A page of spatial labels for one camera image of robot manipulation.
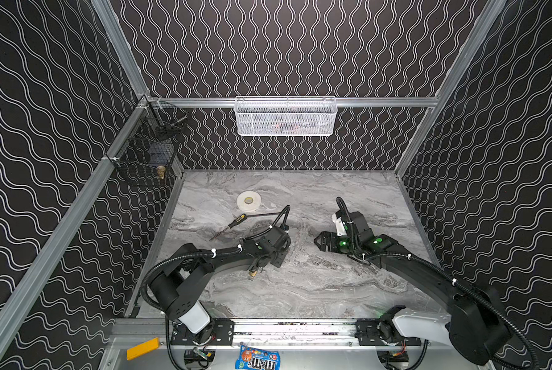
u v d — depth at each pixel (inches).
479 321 15.9
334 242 29.4
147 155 38.4
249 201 42.9
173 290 17.4
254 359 27.1
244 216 39.7
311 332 30.1
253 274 34.1
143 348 28.2
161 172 32.4
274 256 28.2
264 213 41.2
